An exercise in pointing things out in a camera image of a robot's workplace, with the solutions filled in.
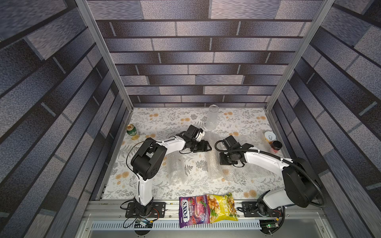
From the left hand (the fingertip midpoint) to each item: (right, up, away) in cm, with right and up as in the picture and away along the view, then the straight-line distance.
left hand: (208, 148), depth 91 cm
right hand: (+7, -7, -2) cm, 10 cm away
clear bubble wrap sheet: (+26, -13, -4) cm, 29 cm away
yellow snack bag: (+5, -26, -20) cm, 33 cm away
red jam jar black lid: (+44, +2, +1) cm, 44 cm away
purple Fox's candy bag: (-9, -27, -20) cm, 35 cm away
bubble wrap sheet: (+3, -10, -10) cm, 14 cm away
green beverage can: (-50, +11, +3) cm, 51 cm away
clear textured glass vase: (+5, +20, +19) cm, 27 cm away
